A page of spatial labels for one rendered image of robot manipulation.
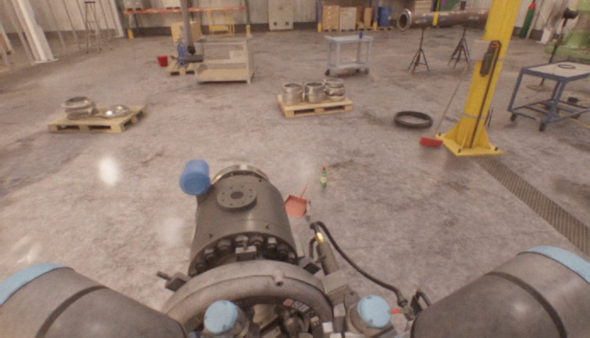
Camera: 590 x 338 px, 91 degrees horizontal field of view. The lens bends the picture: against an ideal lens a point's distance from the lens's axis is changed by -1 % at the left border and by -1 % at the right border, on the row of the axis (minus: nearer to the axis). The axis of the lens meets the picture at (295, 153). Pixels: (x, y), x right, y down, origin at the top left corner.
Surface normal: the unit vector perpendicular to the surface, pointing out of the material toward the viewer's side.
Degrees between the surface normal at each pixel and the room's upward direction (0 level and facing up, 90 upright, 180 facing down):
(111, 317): 29
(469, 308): 38
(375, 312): 20
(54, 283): 15
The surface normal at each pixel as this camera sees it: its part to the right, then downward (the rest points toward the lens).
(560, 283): 0.09, -0.73
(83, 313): 0.24, -0.83
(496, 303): -0.48, -0.73
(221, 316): -0.15, -0.67
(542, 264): -0.12, -0.95
